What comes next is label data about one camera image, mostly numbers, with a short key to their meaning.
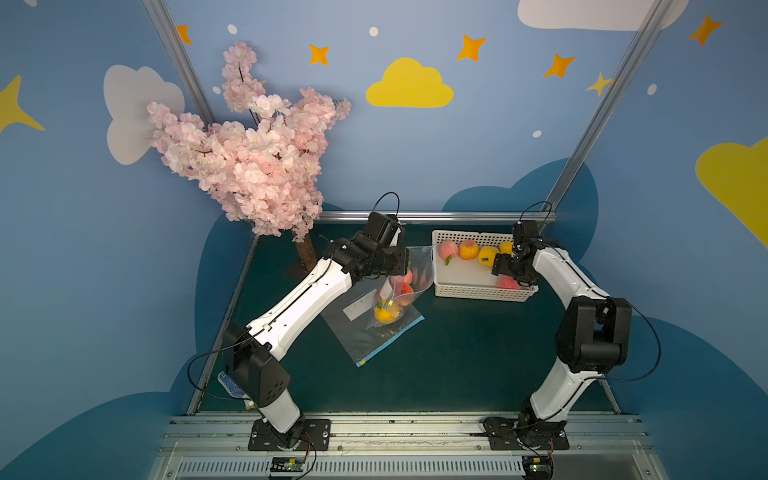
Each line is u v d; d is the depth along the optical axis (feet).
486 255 3.50
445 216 4.91
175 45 2.40
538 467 2.40
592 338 1.61
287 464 2.35
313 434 2.45
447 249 3.55
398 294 2.74
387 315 2.82
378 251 1.91
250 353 1.36
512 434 2.44
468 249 3.53
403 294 2.69
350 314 3.16
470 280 3.62
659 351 1.51
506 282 3.23
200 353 2.25
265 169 2.03
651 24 2.32
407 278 3.11
